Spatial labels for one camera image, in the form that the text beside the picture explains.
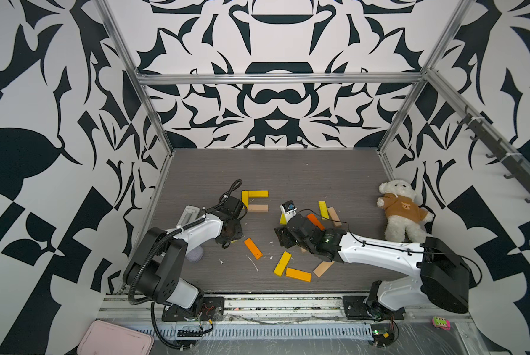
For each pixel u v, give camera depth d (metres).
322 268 0.82
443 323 0.70
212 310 0.74
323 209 0.97
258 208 1.00
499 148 0.60
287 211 0.72
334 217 0.95
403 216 0.89
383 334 0.71
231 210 0.73
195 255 0.83
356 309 0.74
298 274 0.81
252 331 0.71
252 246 0.87
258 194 1.02
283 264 0.83
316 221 0.95
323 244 0.59
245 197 1.00
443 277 0.42
